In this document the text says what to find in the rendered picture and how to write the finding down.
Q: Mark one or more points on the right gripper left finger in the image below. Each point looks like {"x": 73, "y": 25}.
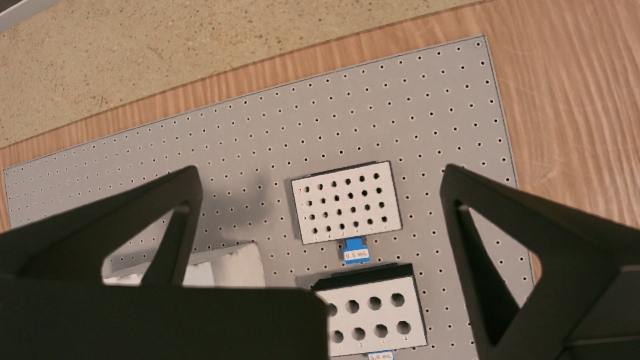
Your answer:
{"x": 74, "y": 244}

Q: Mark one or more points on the grey flat mat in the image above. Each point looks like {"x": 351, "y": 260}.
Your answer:
{"x": 419, "y": 109}

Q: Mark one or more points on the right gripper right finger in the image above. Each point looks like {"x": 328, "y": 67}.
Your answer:
{"x": 589, "y": 286}

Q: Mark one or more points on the white plate with rows of round holes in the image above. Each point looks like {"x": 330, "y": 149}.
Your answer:
{"x": 345, "y": 199}

